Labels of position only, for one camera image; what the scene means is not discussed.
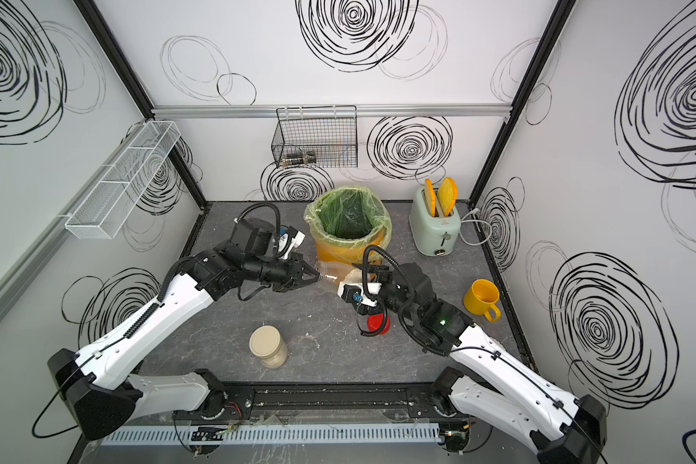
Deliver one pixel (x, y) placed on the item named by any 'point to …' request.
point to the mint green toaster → (434, 236)
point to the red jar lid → (375, 321)
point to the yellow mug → (480, 297)
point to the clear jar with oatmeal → (339, 272)
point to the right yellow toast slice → (448, 196)
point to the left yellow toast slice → (429, 192)
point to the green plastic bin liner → (351, 216)
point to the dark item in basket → (302, 159)
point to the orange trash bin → (350, 252)
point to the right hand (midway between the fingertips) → (355, 275)
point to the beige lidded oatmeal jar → (268, 345)
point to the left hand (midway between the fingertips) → (322, 279)
